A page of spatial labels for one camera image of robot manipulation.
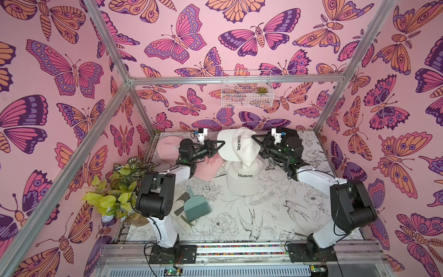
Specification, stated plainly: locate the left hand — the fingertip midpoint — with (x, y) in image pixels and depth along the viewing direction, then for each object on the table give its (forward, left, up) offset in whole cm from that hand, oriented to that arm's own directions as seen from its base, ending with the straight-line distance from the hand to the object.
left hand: (226, 143), depth 83 cm
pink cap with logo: (+11, +36, -17) cm, 41 cm away
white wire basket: (+31, -11, +11) cm, 35 cm away
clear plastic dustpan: (-25, +24, -23) cm, 42 cm away
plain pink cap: (-1, +11, -21) cm, 24 cm away
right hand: (0, -13, +3) cm, 13 cm away
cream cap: (-2, -7, +1) cm, 7 cm away
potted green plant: (-28, +42, +2) cm, 50 cm away
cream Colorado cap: (-8, -8, -21) cm, 24 cm away
